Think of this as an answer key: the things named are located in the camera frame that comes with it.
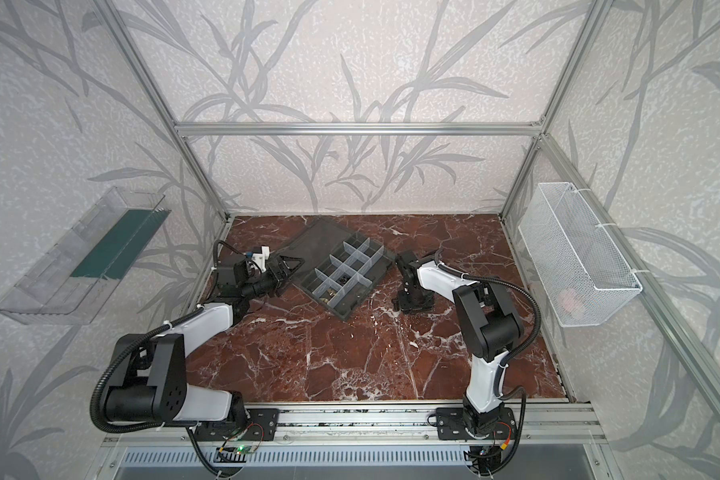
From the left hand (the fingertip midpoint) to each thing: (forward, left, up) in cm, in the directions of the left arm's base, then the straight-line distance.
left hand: (303, 261), depth 86 cm
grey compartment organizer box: (+5, -9, -13) cm, 16 cm away
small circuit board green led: (-44, +11, -16) cm, 48 cm away
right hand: (-4, -33, -16) cm, 37 cm away
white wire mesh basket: (-15, -65, +20) cm, 69 cm away
